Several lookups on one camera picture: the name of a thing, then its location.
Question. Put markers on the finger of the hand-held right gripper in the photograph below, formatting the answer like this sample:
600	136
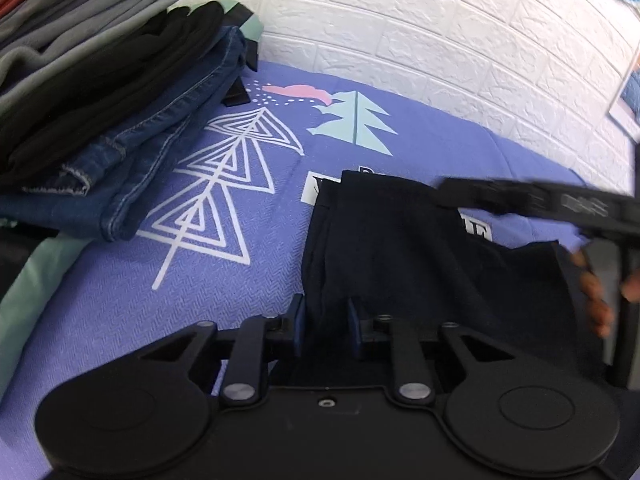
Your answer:
480	192

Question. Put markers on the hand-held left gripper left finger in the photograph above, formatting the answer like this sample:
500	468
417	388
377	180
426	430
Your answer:
299	327

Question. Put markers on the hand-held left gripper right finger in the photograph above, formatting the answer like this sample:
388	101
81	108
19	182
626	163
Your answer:
353	330

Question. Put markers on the black pants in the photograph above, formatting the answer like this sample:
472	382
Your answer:
425	280

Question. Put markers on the person's right hand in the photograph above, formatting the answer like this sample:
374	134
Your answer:
597	305

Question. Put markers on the printed blue bedsheet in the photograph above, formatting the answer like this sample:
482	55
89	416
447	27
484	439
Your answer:
210	170

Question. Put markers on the folded blue jeans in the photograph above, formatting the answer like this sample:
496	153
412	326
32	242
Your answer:
150	125

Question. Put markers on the mint green cloth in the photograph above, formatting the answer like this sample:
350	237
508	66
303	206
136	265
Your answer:
30	300

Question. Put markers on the green black object at left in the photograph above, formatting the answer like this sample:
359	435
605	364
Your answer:
245	22

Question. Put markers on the folded black garment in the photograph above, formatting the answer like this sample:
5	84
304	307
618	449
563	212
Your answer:
100	85

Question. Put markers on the folded grey garment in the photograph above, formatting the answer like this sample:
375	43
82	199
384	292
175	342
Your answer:
85	15

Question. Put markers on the wall poster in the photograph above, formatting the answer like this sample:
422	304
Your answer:
627	100

